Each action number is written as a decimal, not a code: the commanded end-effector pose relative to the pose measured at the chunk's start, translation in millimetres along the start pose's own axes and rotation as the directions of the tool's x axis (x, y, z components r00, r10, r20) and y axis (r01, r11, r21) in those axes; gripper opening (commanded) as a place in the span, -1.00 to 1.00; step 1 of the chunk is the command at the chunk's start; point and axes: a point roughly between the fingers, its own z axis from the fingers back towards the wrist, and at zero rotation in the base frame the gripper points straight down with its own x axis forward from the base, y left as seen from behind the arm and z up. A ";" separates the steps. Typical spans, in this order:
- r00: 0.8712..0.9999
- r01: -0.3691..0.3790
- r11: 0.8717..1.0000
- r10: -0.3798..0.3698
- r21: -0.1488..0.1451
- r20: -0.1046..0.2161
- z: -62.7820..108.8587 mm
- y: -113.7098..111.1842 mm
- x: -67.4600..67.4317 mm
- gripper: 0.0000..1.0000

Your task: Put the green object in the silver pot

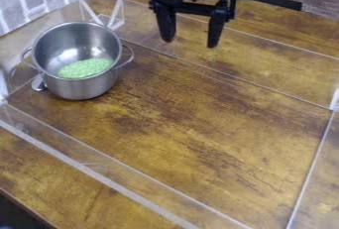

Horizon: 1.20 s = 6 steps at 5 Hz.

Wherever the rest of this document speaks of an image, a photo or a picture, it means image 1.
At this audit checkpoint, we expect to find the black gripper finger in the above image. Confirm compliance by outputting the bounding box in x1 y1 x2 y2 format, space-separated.
157 5 177 43
209 10 227 49

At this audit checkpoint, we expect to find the green bumpy object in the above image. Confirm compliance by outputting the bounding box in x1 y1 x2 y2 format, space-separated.
58 58 114 78

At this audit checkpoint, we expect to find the silver steel pot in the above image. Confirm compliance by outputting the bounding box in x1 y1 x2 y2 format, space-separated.
20 22 134 100

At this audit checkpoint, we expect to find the clear acrylic barrier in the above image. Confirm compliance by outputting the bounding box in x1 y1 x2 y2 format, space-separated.
0 0 339 229

